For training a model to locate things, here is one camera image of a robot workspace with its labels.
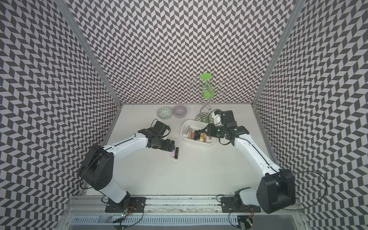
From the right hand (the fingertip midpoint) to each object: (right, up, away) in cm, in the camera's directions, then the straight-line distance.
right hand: (205, 133), depth 81 cm
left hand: (-23, -10, +8) cm, 26 cm away
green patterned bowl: (-30, +12, +31) cm, 45 cm away
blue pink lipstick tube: (-20, -15, +10) cm, 26 cm away
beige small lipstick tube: (+5, -5, +17) cm, 19 cm away
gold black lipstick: (-1, -4, +15) cm, 16 cm away
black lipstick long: (-18, -14, +10) cm, 25 cm away
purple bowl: (-18, +13, +29) cm, 36 cm away
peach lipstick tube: (-9, -2, +18) cm, 20 cm away
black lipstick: (-5, -3, +18) cm, 19 cm away
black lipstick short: (-3, -3, +18) cm, 18 cm away
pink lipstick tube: (+1, -5, +16) cm, 17 cm away
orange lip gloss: (-7, -3, +18) cm, 20 cm away
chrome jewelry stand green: (+1, +26, +4) cm, 27 cm away
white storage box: (-5, +3, +24) cm, 25 cm away
